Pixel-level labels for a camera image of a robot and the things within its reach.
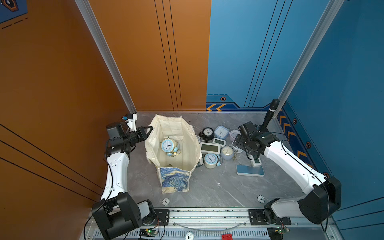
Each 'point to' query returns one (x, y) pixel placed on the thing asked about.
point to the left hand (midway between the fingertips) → (152, 126)
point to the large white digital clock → (210, 148)
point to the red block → (227, 237)
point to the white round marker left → (165, 201)
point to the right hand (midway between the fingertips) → (241, 145)
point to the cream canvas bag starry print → (174, 172)
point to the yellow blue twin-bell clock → (171, 147)
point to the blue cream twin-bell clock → (211, 160)
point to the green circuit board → (148, 232)
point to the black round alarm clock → (207, 134)
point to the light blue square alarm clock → (221, 132)
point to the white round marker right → (261, 199)
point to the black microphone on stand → (274, 104)
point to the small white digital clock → (219, 141)
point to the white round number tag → (189, 236)
